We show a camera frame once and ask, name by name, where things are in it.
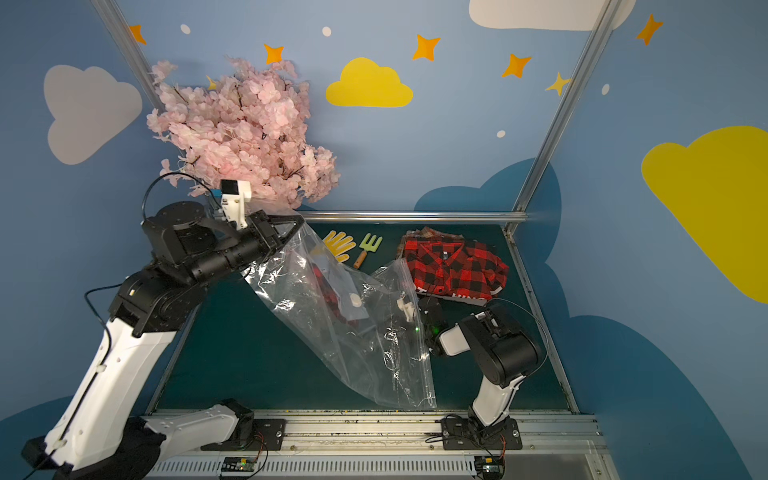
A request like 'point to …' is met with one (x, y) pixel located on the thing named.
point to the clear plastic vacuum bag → (372, 322)
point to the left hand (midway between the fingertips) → (302, 213)
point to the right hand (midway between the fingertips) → (383, 329)
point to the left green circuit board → (239, 464)
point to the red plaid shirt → (428, 237)
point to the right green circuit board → (490, 466)
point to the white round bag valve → (355, 300)
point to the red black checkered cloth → (449, 263)
